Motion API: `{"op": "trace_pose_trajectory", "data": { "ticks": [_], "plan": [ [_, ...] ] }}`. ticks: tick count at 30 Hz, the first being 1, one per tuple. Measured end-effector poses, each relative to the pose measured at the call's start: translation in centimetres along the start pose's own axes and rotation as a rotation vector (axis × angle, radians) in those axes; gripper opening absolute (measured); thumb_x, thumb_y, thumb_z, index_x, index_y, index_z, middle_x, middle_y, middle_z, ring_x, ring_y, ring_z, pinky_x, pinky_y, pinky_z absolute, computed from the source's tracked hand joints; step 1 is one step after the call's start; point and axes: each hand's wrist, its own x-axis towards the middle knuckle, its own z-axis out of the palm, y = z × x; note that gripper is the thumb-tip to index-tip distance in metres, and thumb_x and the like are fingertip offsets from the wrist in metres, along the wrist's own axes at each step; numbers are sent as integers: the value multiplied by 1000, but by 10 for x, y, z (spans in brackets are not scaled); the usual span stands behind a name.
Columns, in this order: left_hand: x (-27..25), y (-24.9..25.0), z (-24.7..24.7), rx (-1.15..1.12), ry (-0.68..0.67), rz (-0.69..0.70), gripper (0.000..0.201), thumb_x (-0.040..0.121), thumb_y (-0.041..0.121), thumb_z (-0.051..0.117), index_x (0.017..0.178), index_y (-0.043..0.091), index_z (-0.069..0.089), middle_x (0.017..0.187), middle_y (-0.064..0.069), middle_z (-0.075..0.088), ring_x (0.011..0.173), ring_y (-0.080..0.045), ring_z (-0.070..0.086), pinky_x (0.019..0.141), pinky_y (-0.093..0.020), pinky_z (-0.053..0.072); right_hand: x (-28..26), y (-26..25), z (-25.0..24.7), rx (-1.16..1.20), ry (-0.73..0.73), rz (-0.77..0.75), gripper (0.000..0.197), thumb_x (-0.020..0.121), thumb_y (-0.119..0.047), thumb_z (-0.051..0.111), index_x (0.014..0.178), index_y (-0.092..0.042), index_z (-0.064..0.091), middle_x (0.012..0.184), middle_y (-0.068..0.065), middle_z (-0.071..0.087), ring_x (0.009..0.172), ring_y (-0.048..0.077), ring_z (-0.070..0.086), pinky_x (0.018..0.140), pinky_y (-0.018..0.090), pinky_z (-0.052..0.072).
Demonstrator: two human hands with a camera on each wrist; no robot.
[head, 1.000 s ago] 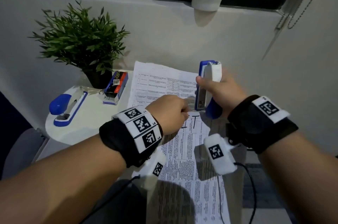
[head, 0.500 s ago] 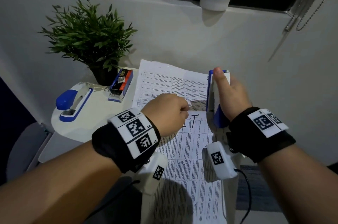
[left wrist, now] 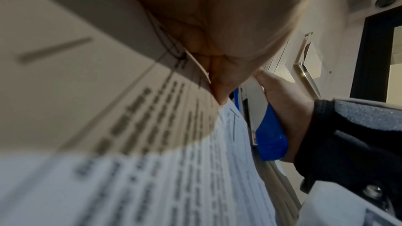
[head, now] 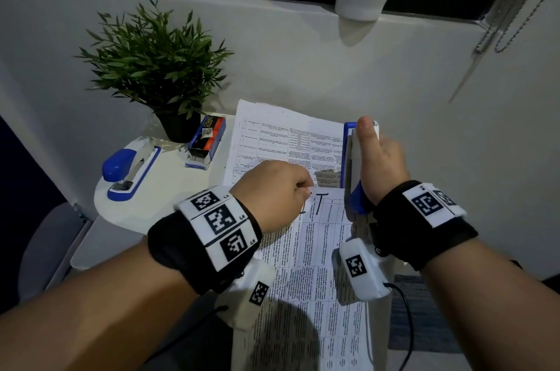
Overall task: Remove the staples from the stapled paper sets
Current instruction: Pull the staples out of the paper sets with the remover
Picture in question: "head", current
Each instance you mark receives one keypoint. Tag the blue staples box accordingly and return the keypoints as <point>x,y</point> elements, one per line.
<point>205,141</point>

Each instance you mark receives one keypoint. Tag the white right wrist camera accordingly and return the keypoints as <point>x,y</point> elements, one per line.
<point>363,274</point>

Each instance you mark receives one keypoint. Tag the grey round stool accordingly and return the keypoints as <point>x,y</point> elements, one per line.
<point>48,252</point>

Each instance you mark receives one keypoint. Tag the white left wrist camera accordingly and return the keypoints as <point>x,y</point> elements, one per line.
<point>240,296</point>

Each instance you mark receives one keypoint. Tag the green potted plant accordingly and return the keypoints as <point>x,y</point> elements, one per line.
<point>157,60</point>

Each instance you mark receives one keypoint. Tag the person's left forearm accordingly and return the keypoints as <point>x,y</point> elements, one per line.
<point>87,318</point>

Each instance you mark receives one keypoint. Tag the blue white stapler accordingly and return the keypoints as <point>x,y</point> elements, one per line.
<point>118,165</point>
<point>350,165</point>

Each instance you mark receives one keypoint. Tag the printed paper bundle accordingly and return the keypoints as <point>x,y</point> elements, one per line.
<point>306,296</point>

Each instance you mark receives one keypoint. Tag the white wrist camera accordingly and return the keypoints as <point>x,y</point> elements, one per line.
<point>240,296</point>
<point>363,274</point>

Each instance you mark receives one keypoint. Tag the stack of printed papers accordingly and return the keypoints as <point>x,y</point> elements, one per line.
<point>271,139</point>

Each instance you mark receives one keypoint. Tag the person's right hand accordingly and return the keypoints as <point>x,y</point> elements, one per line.
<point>385,169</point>

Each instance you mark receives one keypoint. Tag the person's left hand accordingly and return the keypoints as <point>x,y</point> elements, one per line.
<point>271,195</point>

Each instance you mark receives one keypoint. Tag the person's right forearm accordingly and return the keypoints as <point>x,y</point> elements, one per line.
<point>494,318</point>

